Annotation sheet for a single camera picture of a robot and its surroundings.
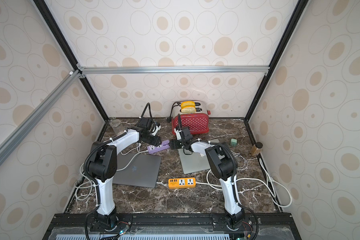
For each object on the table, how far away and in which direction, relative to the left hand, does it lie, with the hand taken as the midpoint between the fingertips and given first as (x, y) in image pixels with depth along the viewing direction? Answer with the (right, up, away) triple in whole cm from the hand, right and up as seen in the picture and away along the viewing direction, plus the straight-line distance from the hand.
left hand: (160, 139), depth 98 cm
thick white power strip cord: (+70, -27, -17) cm, 77 cm away
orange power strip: (+14, -24, -15) cm, 32 cm away
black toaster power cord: (+4, +15, +18) cm, 24 cm away
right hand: (+7, -4, +2) cm, 9 cm away
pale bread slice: (+19, +19, 0) cm, 27 cm away
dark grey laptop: (-13, -18, -6) cm, 24 cm away
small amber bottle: (+61, -6, -6) cm, 61 cm away
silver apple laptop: (+23, -15, -4) cm, 27 cm away
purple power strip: (+3, -4, +2) cm, 5 cm away
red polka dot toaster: (+25, +11, +2) cm, 28 cm away
